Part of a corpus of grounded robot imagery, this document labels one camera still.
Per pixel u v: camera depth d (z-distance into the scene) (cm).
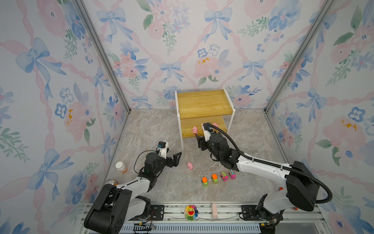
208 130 66
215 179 83
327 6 69
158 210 75
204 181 83
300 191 41
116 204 43
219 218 73
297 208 46
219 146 60
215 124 88
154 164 67
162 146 74
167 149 76
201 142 71
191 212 73
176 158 77
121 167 82
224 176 84
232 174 84
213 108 76
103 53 86
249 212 73
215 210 73
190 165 89
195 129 85
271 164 49
